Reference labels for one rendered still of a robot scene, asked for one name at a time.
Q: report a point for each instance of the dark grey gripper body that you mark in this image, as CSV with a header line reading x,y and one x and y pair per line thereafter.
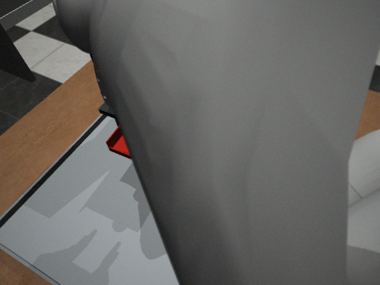
x,y
101,86

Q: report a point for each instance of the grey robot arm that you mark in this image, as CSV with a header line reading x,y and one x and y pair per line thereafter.
x,y
240,118

